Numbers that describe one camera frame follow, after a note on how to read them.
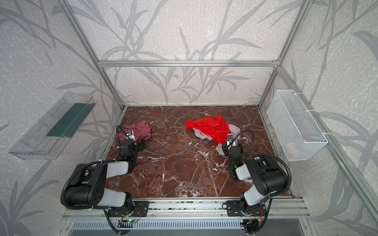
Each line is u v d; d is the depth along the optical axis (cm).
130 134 80
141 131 99
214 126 94
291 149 72
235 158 69
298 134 61
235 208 73
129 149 70
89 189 43
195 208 75
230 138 79
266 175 46
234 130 100
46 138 64
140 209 72
